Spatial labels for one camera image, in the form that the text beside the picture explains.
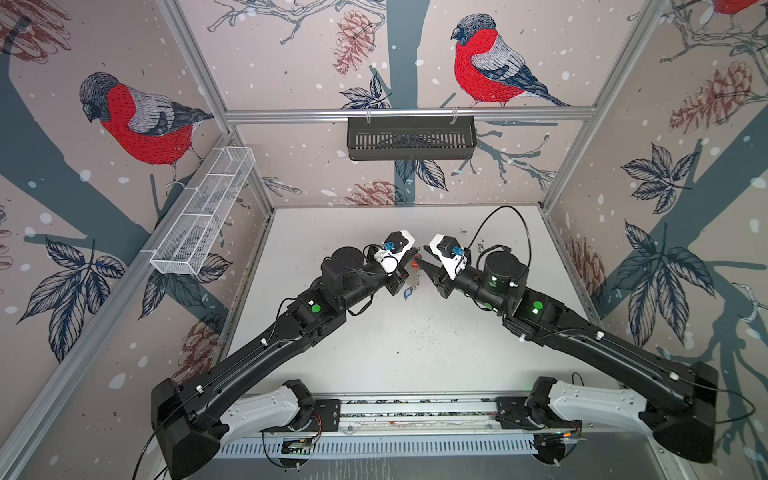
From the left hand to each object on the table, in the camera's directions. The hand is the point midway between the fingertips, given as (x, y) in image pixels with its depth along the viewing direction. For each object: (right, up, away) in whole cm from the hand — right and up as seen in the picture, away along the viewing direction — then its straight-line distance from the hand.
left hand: (414, 250), depth 63 cm
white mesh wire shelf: (-55, +1, +9) cm, 56 cm away
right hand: (+1, -1, +3) cm, 3 cm away
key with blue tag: (-1, -12, +14) cm, 19 cm away
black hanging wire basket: (0, +38, +44) cm, 59 cm away
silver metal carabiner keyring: (0, -7, +6) cm, 9 cm away
